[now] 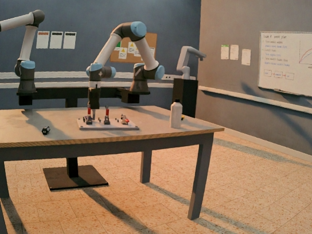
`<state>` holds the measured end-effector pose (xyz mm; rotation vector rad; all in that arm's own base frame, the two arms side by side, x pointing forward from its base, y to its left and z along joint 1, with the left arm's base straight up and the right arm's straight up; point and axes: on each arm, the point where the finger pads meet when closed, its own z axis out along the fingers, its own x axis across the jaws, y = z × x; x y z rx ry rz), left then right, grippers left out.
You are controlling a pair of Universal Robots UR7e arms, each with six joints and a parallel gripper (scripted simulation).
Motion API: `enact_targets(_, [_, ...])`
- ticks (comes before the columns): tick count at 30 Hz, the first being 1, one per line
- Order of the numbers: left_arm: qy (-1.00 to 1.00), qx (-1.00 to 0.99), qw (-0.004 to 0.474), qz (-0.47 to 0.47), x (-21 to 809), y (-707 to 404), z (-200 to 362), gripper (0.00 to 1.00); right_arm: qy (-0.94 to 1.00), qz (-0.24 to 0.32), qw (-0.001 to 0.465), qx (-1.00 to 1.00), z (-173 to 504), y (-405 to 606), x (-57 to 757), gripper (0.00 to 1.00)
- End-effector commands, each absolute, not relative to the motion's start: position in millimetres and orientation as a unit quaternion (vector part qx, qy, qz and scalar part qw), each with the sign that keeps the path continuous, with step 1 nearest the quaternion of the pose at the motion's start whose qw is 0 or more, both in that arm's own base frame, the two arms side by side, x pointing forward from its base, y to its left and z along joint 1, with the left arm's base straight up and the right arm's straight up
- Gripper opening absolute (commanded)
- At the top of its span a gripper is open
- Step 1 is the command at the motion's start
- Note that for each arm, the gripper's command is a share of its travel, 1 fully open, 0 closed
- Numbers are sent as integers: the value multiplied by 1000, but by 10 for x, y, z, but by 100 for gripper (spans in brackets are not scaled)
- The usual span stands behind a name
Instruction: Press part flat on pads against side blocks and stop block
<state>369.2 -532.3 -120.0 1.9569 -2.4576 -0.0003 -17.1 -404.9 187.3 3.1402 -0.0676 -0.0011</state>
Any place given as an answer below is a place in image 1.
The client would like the white plastic bottle with black cap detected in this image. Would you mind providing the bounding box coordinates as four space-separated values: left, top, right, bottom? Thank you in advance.
169 99 182 128

